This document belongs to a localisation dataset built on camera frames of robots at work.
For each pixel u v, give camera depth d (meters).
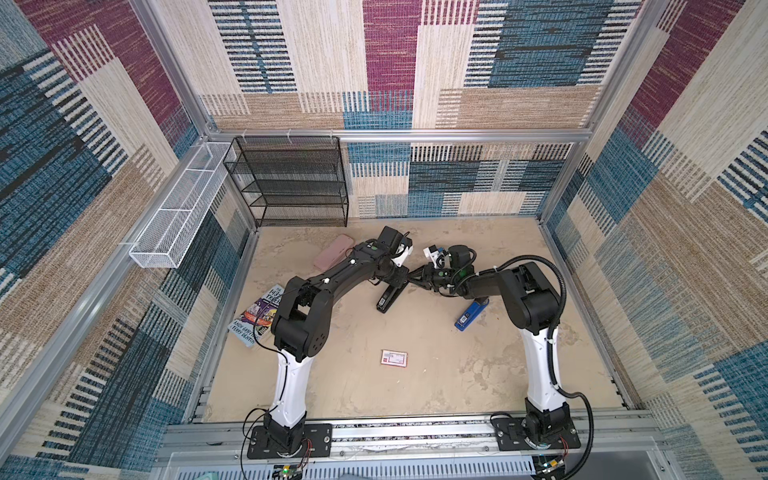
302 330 0.53
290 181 1.11
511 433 0.74
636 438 0.74
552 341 0.60
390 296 0.93
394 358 0.85
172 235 0.92
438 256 0.99
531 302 0.60
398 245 0.81
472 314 0.93
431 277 0.92
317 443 0.73
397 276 0.86
